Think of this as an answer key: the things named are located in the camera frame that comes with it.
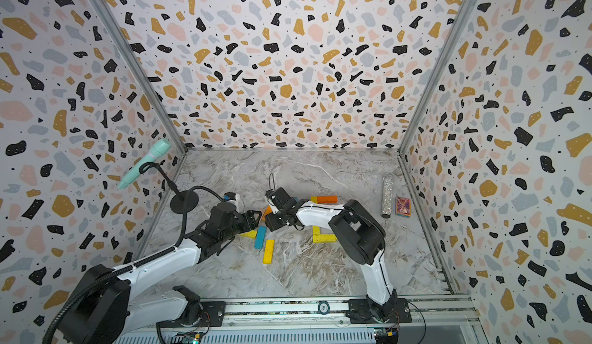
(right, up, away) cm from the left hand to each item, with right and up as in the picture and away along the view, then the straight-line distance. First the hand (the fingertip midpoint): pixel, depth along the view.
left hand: (259, 214), depth 86 cm
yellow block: (+21, -8, +6) cm, 23 cm away
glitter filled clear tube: (+53, +5, +14) cm, 55 cm away
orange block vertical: (+3, +1, +1) cm, 3 cm away
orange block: (+27, +4, +16) cm, 31 cm away
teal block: (-1, -10, +3) cm, 10 cm away
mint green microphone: (-31, +23, -10) cm, 41 cm away
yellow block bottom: (+4, -14, -1) cm, 15 cm away
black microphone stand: (-38, +2, +11) cm, 39 cm away
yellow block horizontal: (-4, -9, +3) cm, 10 cm away
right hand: (+4, -4, +8) cm, 10 cm away
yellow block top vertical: (+25, -10, +3) cm, 27 cm away
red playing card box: (+59, +1, +13) cm, 61 cm away
